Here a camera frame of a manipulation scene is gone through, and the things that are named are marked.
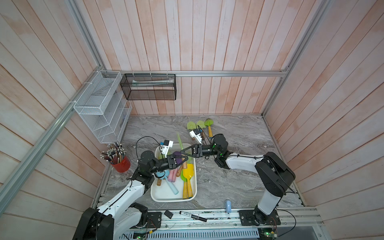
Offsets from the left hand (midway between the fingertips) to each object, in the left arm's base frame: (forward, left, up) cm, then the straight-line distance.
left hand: (187, 161), depth 71 cm
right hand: (+3, +2, +1) cm, 4 cm away
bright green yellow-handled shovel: (+44, -17, -19) cm, 50 cm away
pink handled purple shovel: (+1, +9, -17) cm, 20 cm away
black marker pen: (-21, -6, -21) cm, 30 cm away
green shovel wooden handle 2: (+43, -10, -20) cm, 49 cm away
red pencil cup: (+6, +39, -4) cm, 39 cm away
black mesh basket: (+56, +27, +4) cm, 63 cm away
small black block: (-19, +9, -21) cm, 30 cm away
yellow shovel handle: (-8, +1, -19) cm, 20 cm away
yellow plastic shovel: (+2, -1, -20) cm, 20 cm away
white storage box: (-5, +5, -20) cm, 21 cm away
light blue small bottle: (-16, -22, -19) cm, 33 cm away
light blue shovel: (-7, +10, 0) cm, 12 cm away
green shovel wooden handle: (+41, -3, -20) cm, 46 cm away
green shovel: (+3, -1, -3) cm, 4 cm away
